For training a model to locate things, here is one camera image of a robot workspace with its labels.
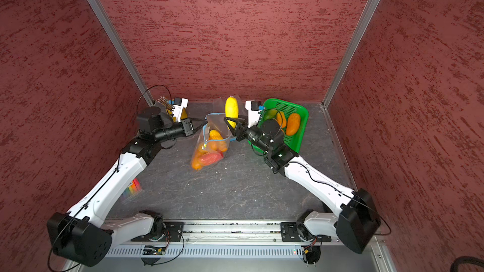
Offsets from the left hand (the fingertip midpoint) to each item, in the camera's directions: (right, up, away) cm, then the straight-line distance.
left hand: (205, 125), depth 70 cm
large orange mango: (-8, -18, +15) cm, 25 cm away
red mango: (-1, -15, +13) cm, 20 cm away
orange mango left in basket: (0, -5, +16) cm, 17 cm away
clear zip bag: (-3, +11, +47) cm, 49 cm away
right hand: (+9, +2, -1) cm, 9 cm away
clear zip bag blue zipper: (+1, -8, +9) cm, 12 cm away
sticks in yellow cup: (-30, +12, +29) cm, 44 cm away
